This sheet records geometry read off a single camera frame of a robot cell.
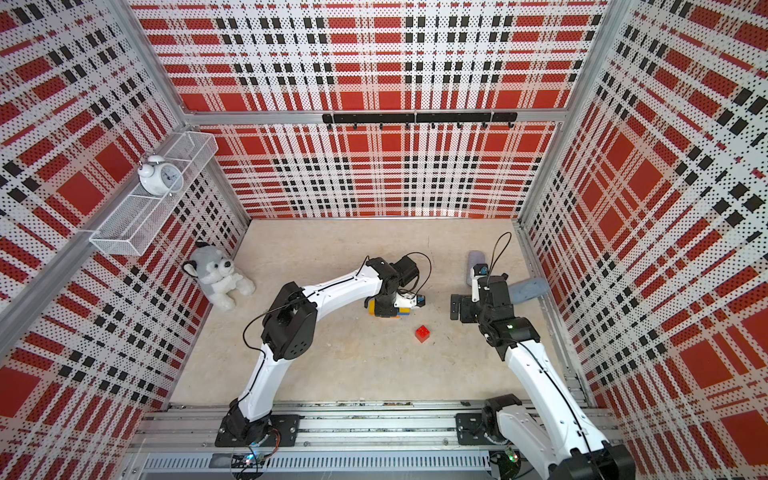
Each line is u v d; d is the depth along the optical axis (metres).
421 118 0.89
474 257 1.07
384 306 0.84
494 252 1.17
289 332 0.54
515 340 0.52
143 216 0.91
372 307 0.85
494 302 0.59
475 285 0.72
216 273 0.86
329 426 0.75
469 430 0.72
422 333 0.88
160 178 0.70
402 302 0.83
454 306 0.73
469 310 0.72
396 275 0.70
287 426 0.74
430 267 0.88
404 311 0.89
